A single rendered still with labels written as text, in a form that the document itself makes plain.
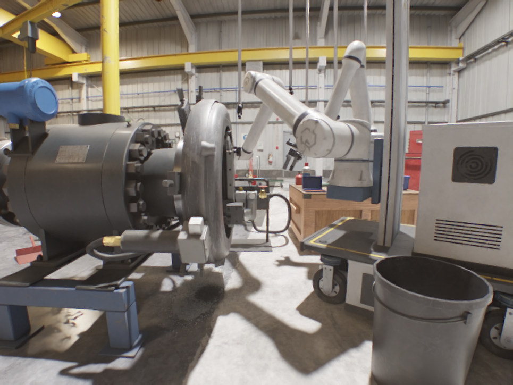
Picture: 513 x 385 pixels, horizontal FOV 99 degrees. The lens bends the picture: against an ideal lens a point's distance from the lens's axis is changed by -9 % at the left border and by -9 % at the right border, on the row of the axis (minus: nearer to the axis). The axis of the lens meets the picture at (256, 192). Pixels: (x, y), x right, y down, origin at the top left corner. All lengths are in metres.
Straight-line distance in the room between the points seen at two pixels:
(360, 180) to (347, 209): 0.88
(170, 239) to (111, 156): 0.42
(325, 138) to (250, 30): 12.66
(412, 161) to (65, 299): 4.61
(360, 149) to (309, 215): 0.91
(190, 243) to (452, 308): 0.72
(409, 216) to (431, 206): 1.14
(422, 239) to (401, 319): 0.40
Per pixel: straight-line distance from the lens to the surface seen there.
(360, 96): 1.78
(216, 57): 12.56
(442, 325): 0.80
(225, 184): 1.23
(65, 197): 1.16
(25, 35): 7.52
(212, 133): 0.89
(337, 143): 0.98
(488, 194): 1.10
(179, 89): 0.94
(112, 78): 4.94
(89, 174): 1.10
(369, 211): 2.04
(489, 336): 1.29
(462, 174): 1.08
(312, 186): 2.06
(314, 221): 1.93
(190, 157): 0.84
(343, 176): 1.08
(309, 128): 0.97
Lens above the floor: 0.70
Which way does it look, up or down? 7 degrees down
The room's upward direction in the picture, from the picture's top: straight up
